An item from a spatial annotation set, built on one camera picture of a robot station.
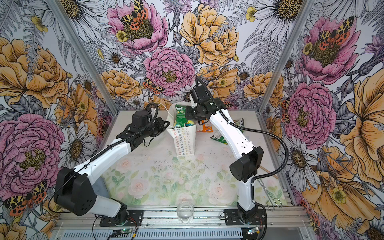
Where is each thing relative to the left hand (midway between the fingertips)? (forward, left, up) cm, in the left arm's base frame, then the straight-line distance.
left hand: (170, 126), depth 82 cm
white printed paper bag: (-3, -7, -6) cm, 10 cm away
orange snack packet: (+15, -21, -21) cm, 33 cm away
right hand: (+1, -10, +5) cm, 11 cm away
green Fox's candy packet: (+5, -6, +3) cm, 8 cm away
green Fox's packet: (+8, -29, -21) cm, 37 cm away
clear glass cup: (-36, -8, -24) cm, 44 cm away
